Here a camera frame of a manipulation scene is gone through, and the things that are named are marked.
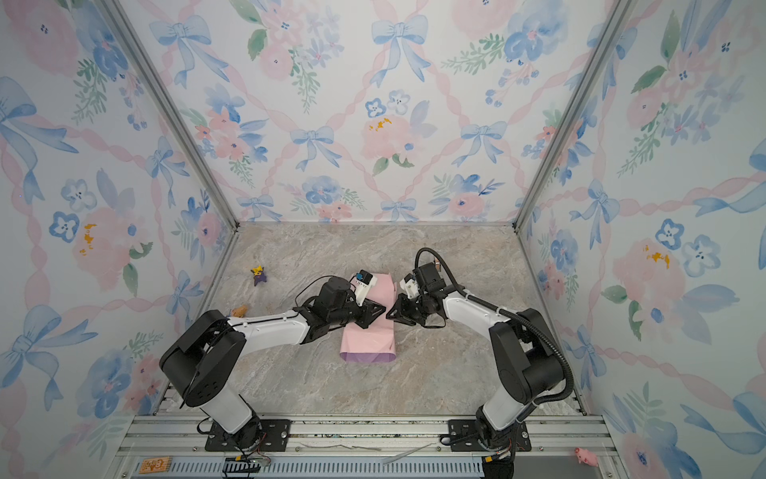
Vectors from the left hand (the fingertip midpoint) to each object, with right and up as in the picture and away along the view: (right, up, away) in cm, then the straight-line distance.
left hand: (386, 307), depth 86 cm
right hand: (+1, -3, +1) cm, 3 cm away
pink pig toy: (+46, -32, -16) cm, 59 cm away
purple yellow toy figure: (-44, +8, +16) cm, 47 cm away
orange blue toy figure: (-47, -3, +10) cm, 49 cm away
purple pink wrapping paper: (-3, -9, -5) cm, 10 cm away
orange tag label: (-54, -33, -17) cm, 66 cm away
